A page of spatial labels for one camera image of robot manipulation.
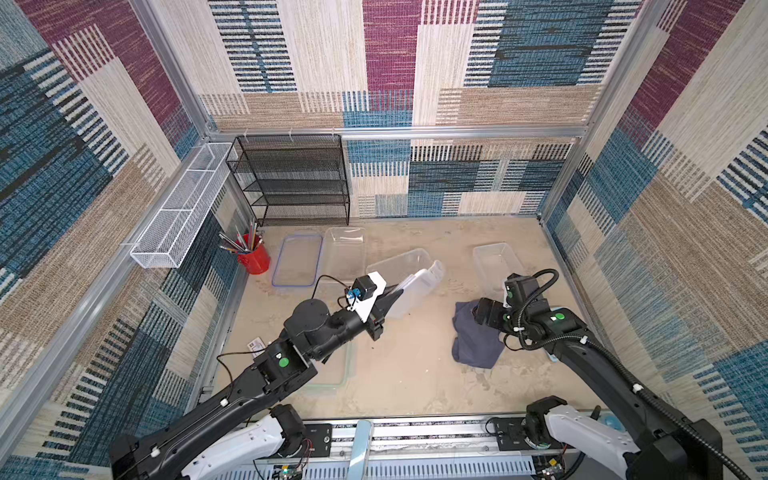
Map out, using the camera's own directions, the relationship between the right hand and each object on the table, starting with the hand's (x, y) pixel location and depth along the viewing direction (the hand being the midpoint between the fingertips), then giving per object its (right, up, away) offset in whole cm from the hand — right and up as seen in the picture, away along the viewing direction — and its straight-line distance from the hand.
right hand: (491, 320), depth 82 cm
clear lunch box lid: (-22, +11, -21) cm, 33 cm away
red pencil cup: (-72, +15, +20) cm, 76 cm away
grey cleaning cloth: (-5, -7, 0) cm, 8 cm away
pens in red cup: (-75, +20, +20) cm, 80 cm away
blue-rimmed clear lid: (-61, +15, +29) cm, 69 cm away
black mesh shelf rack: (-60, +45, +28) cm, 80 cm away
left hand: (-26, +11, -22) cm, 36 cm away
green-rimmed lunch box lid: (-43, -15, +1) cm, 45 cm away
